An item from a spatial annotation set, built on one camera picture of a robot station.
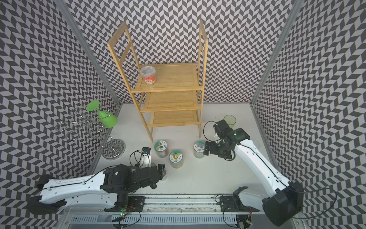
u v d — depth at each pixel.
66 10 0.73
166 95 0.81
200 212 0.72
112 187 0.44
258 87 1.07
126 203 0.64
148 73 0.63
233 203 0.72
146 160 0.60
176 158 0.81
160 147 0.85
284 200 0.37
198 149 0.84
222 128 0.59
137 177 0.49
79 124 0.83
